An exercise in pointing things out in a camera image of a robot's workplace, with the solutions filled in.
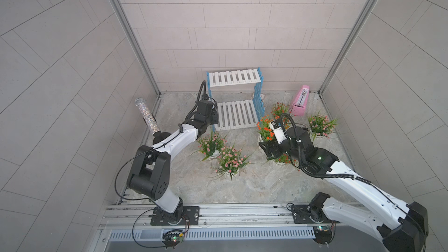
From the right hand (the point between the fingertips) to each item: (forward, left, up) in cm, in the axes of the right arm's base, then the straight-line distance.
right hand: (265, 139), depth 76 cm
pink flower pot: (-7, +16, -2) cm, 17 cm away
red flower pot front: (-8, -7, -4) cm, 12 cm away
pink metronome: (+27, -26, -9) cm, 38 cm away
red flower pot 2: (+18, -11, -2) cm, 21 cm away
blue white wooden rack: (+43, +8, -16) cm, 47 cm away
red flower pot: (-3, +1, +10) cm, 10 cm away
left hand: (+21, +22, -3) cm, 30 cm away
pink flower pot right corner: (+8, -29, -4) cm, 30 cm away
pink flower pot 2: (0, +25, -2) cm, 25 cm away
